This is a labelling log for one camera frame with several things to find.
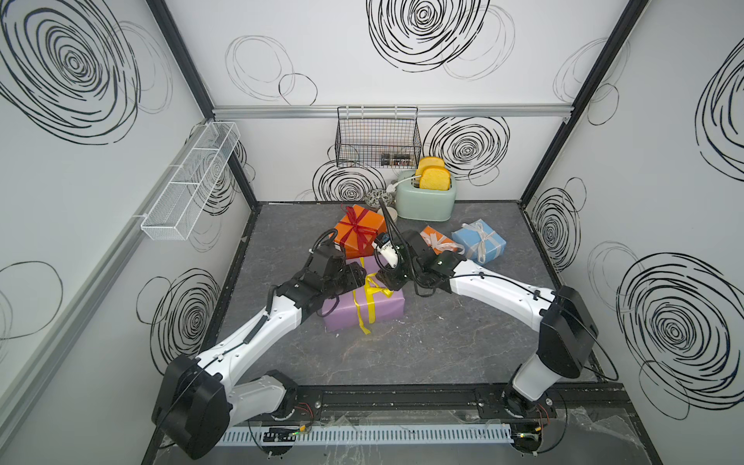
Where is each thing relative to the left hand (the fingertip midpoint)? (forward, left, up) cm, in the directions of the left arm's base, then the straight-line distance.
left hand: (360, 275), depth 81 cm
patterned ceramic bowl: (+45, -2, -13) cm, 47 cm away
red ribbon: (+18, 0, -4) cm, 18 cm away
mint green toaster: (+36, -17, -6) cm, 40 cm away
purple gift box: (-10, +5, -3) cm, 11 cm away
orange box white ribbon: (+21, -26, -6) cm, 34 cm away
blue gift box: (+19, -40, -7) cm, 45 cm away
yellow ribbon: (-3, -3, -2) cm, 5 cm away
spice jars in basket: (+31, -10, +18) cm, 37 cm away
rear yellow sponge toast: (+44, -23, +7) cm, 50 cm away
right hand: (+2, -7, 0) cm, 7 cm away
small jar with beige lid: (+33, -10, -9) cm, 36 cm away
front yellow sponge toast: (+38, -24, +4) cm, 45 cm away
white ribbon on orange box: (+17, -25, -6) cm, 31 cm away
